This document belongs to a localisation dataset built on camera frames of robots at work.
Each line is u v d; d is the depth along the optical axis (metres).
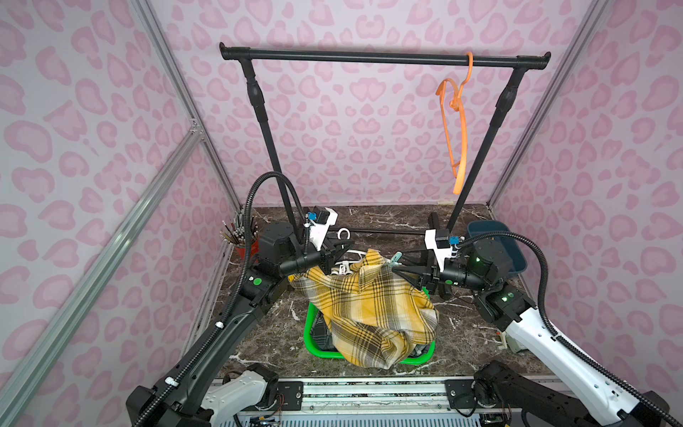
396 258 0.63
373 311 0.68
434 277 0.54
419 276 0.56
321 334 0.76
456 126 0.96
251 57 0.54
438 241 0.52
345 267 0.68
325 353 0.72
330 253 0.56
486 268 0.50
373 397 0.75
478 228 1.04
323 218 0.55
